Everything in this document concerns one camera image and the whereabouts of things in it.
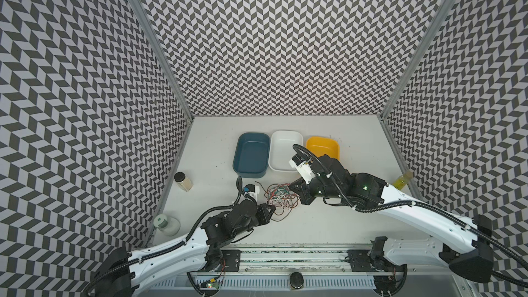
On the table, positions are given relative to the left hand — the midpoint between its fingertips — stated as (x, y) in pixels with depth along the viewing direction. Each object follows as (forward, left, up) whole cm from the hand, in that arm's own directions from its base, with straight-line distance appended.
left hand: (278, 209), depth 76 cm
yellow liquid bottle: (+11, -50, -1) cm, 51 cm away
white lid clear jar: (-5, +39, +1) cm, 39 cm away
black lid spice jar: (+12, +39, 0) cm, 40 cm away
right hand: (+3, -4, +13) cm, 14 cm away
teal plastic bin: (+29, +13, -7) cm, 32 cm away
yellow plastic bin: (+37, -25, -11) cm, 46 cm away
